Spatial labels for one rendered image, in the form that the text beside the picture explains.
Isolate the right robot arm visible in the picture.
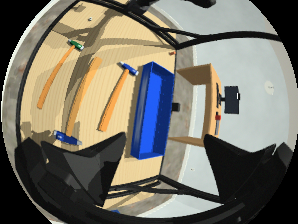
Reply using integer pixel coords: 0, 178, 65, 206
137, 0, 216, 8

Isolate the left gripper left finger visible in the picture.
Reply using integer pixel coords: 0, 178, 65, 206
41, 132, 126, 208

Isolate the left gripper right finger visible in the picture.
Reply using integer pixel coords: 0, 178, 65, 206
203, 134, 276, 205

